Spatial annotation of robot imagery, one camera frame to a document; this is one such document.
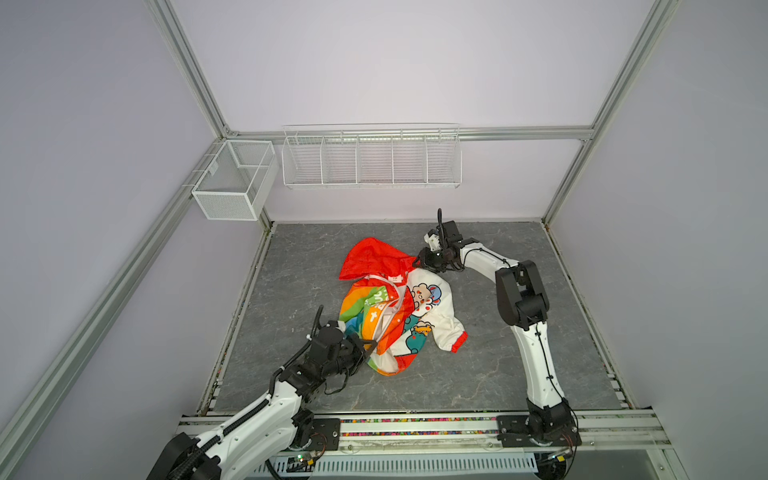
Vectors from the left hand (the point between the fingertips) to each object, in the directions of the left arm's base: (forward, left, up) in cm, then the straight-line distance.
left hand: (379, 347), depth 81 cm
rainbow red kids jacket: (+16, -3, -2) cm, 17 cm away
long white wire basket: (+56, 0, +23) cm, 61 cm away
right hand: (+31, -14, -6) cm, 34 cm away
